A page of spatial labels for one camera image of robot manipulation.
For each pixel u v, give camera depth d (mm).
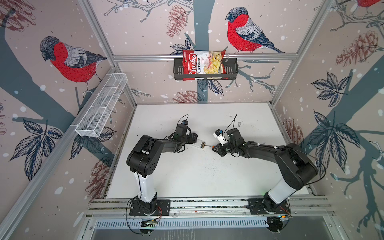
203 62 878
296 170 461
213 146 903
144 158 488
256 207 732
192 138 896
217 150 872
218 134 828
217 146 854
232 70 947
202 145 954
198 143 971
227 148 794
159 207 728
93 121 713
